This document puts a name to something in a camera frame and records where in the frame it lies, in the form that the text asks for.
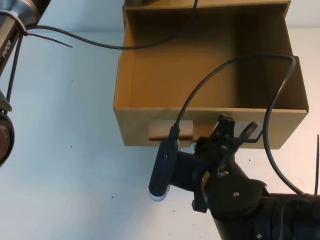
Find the cardboard drawer with window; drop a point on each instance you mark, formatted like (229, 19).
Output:
(153, 83)

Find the black cable tie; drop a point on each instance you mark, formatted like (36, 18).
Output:
(317, 168)

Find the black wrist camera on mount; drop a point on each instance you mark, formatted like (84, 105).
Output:
(173, 167)

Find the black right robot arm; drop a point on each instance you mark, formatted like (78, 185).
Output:
(291, 216)

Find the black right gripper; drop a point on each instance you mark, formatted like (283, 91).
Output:
(239, 205)

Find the white drawer handle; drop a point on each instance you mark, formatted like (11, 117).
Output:
(194, 145)

